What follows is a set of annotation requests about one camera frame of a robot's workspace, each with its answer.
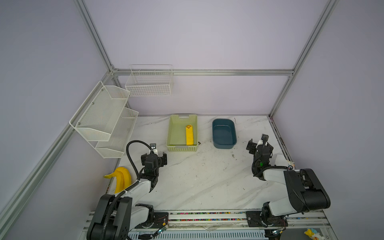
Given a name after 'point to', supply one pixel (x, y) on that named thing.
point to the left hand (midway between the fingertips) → (154, 154)
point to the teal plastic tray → (224, 135)
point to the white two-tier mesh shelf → (104, 119)
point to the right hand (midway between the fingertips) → (259, 140)
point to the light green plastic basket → (176, 139)
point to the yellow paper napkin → (189, 135)
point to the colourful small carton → (291, 165)
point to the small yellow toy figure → (313, 234)
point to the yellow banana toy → (123, 180)
